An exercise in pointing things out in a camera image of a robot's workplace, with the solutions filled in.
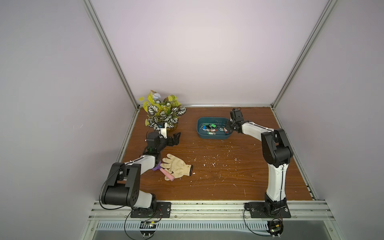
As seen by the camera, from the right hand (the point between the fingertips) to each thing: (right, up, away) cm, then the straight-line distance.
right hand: (230, 120), depth 104 cm
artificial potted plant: (-45, +7, -18) cm, 49 cm away
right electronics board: (+14, -51, -34) cm, 63 cm away
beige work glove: (-36, -28, -16) cm, 49 cm away
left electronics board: (-48, -53, -31) cm, 78 cm away
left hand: (-37, -7, -14) cm, 40 cm away
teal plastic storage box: (-12, -5, +3) cm, 14 cm away
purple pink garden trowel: (-41, -31, -20) cm, 55 cm away
